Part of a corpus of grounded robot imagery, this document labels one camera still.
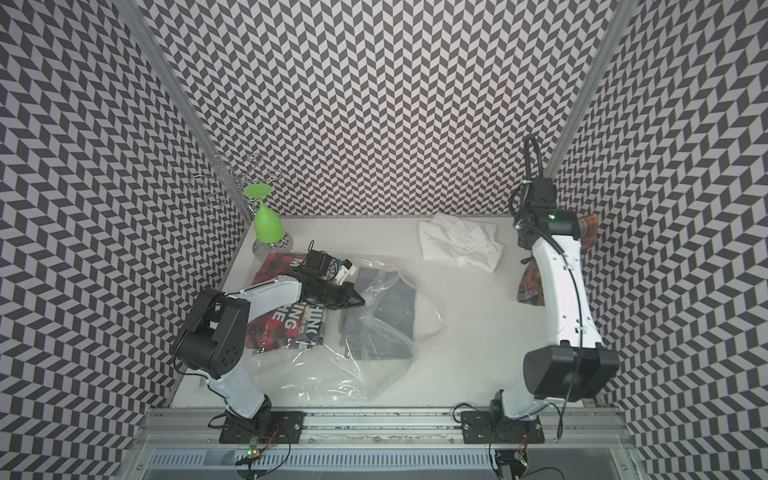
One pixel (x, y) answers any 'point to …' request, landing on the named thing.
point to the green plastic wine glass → (268, 225)
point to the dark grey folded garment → (382, 327)
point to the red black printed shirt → (298, 324)
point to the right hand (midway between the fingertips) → (492, 276)
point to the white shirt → (466, 243)
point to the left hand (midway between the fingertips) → (363, 304)
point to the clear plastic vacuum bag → (323, 371)
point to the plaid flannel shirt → (530, 288)
